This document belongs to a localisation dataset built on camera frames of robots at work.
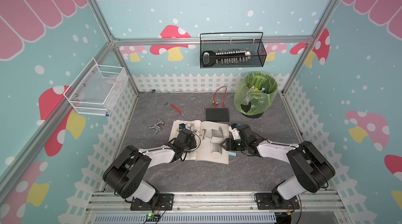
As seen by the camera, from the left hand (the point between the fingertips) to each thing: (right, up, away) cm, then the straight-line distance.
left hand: (194, 142), depth 93 cm
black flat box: (+16, +16, +13) cm, 26 cm away
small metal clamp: (-25, +9, +7) cm, 27 cm away
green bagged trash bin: (+35, +27, -4) cm, 44 cm away
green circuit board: (-18, -30, -20) cm, 41 cm away
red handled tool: (-15, +20, +20) cm, 32 cm away
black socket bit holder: (+9, +50, -3) cm, 51 cm away
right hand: (+17, -1, -2) cm, 18 cm away
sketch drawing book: (+9, +3, +1) cm, 10 cm away
